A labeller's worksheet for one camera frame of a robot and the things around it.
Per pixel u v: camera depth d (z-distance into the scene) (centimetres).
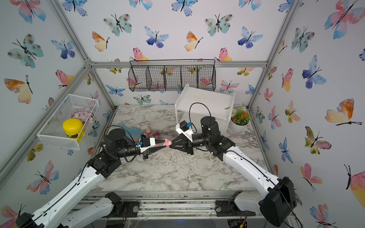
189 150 58
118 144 51
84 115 69
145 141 50
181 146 60
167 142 61
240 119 95
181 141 61
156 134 102
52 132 65
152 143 51
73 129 63
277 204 38
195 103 51
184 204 77
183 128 55
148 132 102
